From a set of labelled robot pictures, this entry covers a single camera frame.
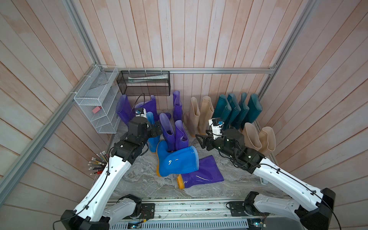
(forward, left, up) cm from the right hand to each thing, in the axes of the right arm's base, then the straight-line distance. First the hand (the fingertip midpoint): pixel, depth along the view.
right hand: (200, 132), depth 70 cm
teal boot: (+20, -28, -5) cm, 35 cm away
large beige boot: (0, -35, -4) cm, 35 cm away
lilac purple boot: (+2, +17, -3) cm, 17 cm away
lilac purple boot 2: (-2, +9, -3) cm, 10 cm away
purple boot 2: (+26, +31, -6) cm, 41 cm away
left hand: (+3, +25, +1) cm, 25 cm away
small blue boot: (+2, +26, -12) cm, 29 cm away
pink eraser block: (+16, +60, 0) cm, 62 cm away
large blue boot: (-8, +13, -16) cm, 22 cm away
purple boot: (+20, +46, -2) cm, 50 cm away
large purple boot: (-10, -6, -27) cm, 30 cm away
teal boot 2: (+21, -35, -4) cm, 41 cm away
